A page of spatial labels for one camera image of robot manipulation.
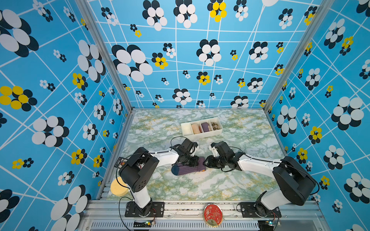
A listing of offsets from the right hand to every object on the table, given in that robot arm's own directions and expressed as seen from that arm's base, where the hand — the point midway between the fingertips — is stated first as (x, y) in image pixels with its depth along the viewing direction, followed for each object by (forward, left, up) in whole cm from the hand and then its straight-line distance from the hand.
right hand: (205, 164), depth 87 cm
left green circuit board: (-30, +30, -2) cm, 43 cm away
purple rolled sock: (+27, -1, +3) cm, 27 cm away
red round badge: (-27, -2, +1) cm, 27 cm away
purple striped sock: (-3, +15, -1) cm, 15 cm away
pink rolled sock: (+24, +5, +4) cm, 25 cm away
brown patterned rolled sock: (+27, -8, +3) cm, 29 cm away
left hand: (+1, +3, -2) cm, 4 cm away
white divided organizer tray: (+27, +12, -2) cm, 29 cm away
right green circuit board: (-30, -28, -4) cm, 41 cm away
